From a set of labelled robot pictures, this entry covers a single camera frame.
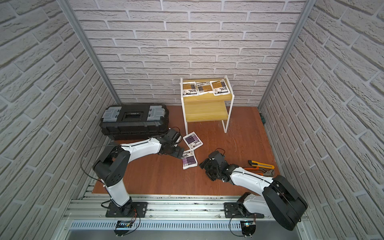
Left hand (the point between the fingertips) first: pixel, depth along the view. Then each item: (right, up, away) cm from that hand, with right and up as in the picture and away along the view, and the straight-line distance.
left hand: (178, 149), depth 93 cm
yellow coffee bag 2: (+16, +38, -10) cm, 42 cm away
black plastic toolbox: (-26, +18, -6) cm, 32 cm away
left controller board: (-25, -33, -21) cm, 47 cm away
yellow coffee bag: (+8, +37, -11) cm, 39 cm away
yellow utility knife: (+48, -8, -3) cm, 49 cm away
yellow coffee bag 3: (+25, +38, -10) cm, 47 cm away
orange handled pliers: (+54, -12, -8) cm, 56 cm away
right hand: (+15, -9, -8) cm, 19 cm away
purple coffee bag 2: (+7, -5, -3) cm, 10 cm away
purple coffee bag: (+9, +5, +6) cm, 12 cm away
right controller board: (+37, -33, -23) cm, 55 cm away
